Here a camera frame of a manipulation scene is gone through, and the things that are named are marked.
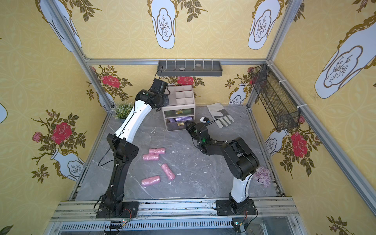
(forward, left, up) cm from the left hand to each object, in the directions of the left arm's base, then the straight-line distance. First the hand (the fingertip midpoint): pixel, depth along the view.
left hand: (167, 101), depth 90 cm
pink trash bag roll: (-23, +7, -22) cm, 32 cm away
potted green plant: (0, +29, -7) cm, 30 cm away
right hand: (-10, -10, -11) cm, 18 cm away
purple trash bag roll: (-4, -10, -12) cm, 16 cm away
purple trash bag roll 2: (-5, -2, -12) cm, 14 cm away
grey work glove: (+7, -39, -24) cm, 46 cm away
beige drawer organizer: (-4, -9, -3) cm, 10 cm away
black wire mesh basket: (-10, -67, +1) cm, 68 cm away
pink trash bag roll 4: (-41, +9, -21) cm, 47 cm away
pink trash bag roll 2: (-27, +9, -22) cm, 36 cm away
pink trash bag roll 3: (-38, -2, -22) cm, 44 cm away
